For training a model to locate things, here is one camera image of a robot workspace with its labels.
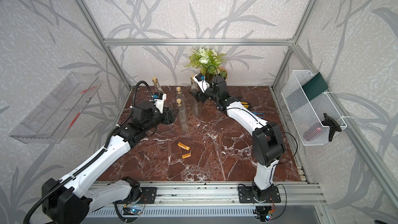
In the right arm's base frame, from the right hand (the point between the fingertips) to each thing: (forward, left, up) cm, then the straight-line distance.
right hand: (195, 86), depth 83 cm
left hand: (-14, +10, -2) cm, 17 cm away
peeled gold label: (-28, +6, -28) cm, 40 cm away
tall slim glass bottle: (+2, +1, -23) cm, 23 cm away
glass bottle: (-8, +8, -17) cm, 20 cm away
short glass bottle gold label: (-1, +9, -7) cm, 11 cm away
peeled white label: (-23, +8, -26) cm, 35 cm away
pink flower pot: (+23, -16, -9) cm, 30 cm away
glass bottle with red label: (+1, +21, -3) cm, 21 cm away
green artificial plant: (+20, -7, +2) cm, 21 cm away
